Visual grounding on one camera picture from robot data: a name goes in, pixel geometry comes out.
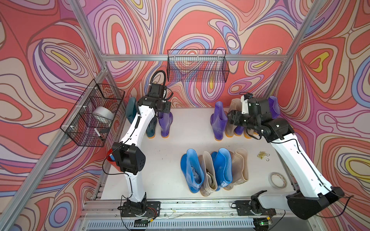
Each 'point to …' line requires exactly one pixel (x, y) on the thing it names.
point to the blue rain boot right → (222, 160)
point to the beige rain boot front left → (207, 178)
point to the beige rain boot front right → (239, 167)
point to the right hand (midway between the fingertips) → (233, 119)
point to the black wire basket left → (89, 121)
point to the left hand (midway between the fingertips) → (166, 106)
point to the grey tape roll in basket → (103, 114)
